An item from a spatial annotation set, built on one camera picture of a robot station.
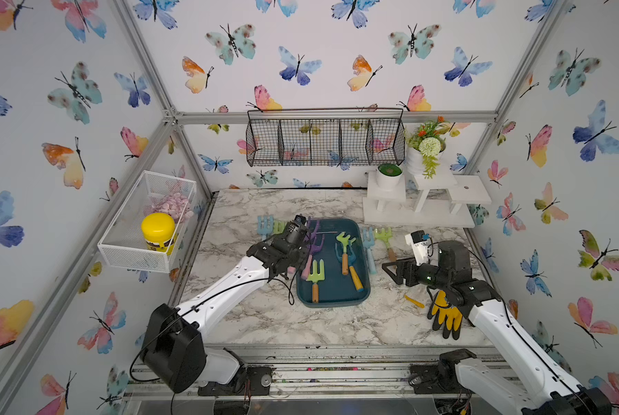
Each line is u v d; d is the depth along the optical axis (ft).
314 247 3.37
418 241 2.25
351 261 3.19
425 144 2.70
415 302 2.89
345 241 3.33
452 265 1.97
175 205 2.27
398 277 2.27
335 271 3.17
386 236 3.52
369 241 3.42
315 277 3.07
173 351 1.32
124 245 1.92
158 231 2.09
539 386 1.35
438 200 3.95
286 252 1.94
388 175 3.13
